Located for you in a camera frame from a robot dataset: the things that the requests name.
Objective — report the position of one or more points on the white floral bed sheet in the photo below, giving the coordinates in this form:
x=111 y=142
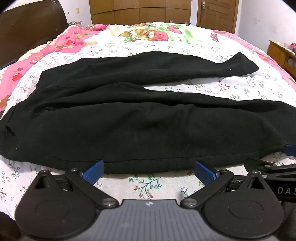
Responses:
x=231 y=88

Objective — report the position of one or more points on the wooden side desk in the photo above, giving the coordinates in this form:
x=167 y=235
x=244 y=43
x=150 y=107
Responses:
x=278 y=53

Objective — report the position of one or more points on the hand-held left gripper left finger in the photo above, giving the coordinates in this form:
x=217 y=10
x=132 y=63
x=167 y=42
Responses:
x=93 y=171

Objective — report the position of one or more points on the pink object on desk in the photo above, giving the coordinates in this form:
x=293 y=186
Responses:
x=293 y=47

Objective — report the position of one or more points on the brown wooden wardrobe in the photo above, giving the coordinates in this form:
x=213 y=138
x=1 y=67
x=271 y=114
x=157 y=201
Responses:
x=138 y=10

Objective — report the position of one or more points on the black pants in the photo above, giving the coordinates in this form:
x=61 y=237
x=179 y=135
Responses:
x=138 y=129

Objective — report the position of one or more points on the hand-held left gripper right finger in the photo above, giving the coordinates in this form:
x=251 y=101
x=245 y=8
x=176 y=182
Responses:
x=204 y=172

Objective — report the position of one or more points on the pink soft toy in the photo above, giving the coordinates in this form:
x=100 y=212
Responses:
x=100 y=26

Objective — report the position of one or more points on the dark wooden headboard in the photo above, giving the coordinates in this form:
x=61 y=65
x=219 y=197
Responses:
x=23 y=34

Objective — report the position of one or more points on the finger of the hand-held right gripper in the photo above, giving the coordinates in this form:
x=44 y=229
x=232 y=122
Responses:
x=290 y=150

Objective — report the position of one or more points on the brown wooden door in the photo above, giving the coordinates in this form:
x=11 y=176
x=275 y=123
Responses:
x=217 y=14

